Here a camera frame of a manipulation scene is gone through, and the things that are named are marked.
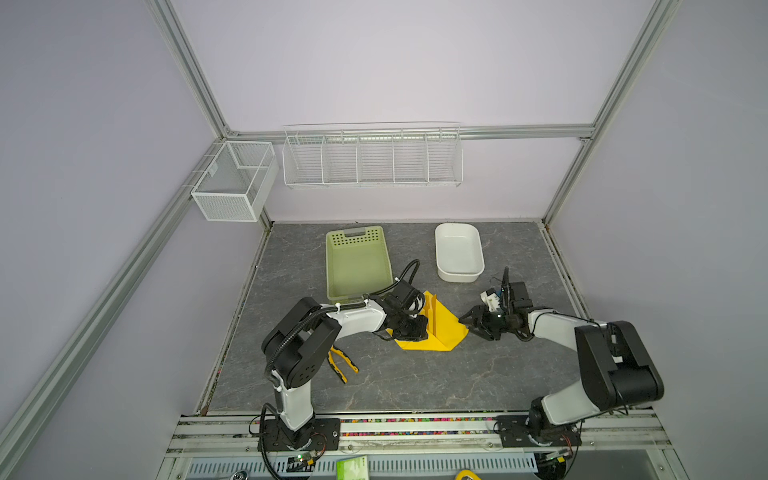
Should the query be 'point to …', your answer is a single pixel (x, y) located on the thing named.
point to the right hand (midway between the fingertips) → (465, 326)
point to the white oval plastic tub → (459, 252)
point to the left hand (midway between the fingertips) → (428, 340)
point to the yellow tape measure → (469, 473)
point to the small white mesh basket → (236, 182)
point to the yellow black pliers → (334, 366)
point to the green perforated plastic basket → (357, 262)
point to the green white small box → (352, 468)
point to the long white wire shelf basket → (380, 154)
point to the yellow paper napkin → (444, 330)
